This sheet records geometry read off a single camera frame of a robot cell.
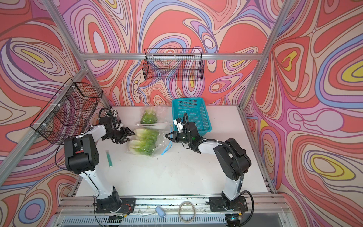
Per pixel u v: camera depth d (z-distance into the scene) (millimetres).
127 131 882
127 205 730
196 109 1172
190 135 718
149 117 1015
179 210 708
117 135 840
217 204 733
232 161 486
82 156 517
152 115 1038
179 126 822
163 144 848
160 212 704
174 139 782
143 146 863
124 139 889
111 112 902
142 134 933
